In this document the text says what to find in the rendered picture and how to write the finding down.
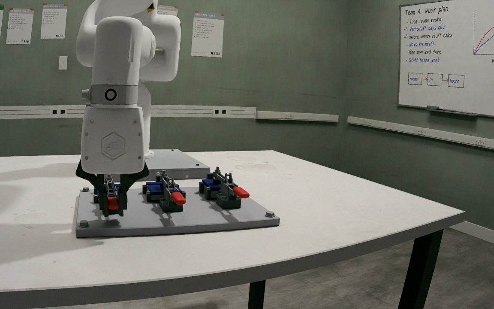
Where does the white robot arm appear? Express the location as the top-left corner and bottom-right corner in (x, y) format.
(75, 0), (181, 159)

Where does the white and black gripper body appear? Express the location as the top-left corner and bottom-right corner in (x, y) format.
(81, 103), (145, 174)

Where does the grey toggle clamp with red handle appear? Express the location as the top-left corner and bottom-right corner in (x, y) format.
(213, 167), (250, 209)

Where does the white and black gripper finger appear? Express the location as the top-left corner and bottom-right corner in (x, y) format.
(75, 159), (108, 217)
(117, 162), (149, 217)

